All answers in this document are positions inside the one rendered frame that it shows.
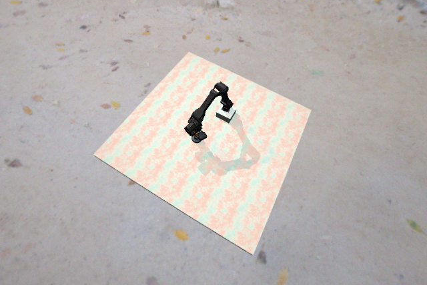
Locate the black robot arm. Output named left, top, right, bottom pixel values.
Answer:
left=184, top=82, right=234, bottom=137

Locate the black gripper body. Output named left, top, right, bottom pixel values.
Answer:
left=196, top=125, right=207, bottom=141

